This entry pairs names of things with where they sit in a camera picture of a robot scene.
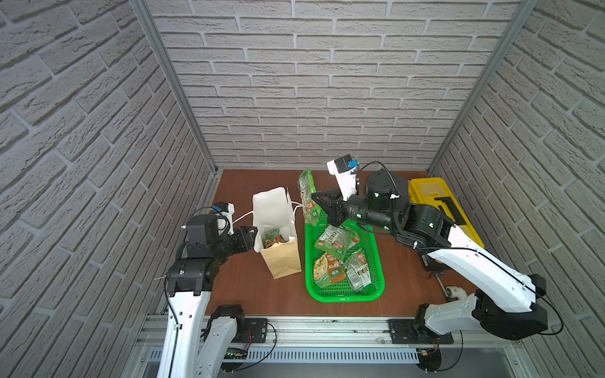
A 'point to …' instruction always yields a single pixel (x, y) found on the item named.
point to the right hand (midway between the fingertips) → (316, 194)
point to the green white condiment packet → (337, 240)
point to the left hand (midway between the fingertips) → (246, 225)
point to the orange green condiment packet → (335, 269)
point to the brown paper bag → (275, 235)
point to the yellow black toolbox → (434, 191)
